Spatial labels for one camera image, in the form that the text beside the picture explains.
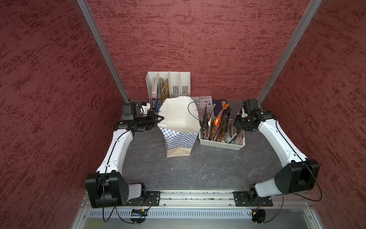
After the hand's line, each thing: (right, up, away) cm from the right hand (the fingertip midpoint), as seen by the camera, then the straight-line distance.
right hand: (236, 126), depth 83 cm
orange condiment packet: (-12, +4, -5) cm, 14 cm away
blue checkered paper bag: (-34, -1, +18) cm, 38 cm away
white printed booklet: (-16, +19, +39) cm, 46 cm away
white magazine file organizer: (-35, +32, +27) cm, 55 cm away
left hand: (-42, +4, -6) cm, 43 cm away
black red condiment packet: (-18, -5, +7) cm, 20 cm away
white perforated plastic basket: (+1, -13, +6) cm, 15 cm away
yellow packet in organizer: (-45, +25, +20) cm, 56 cm away
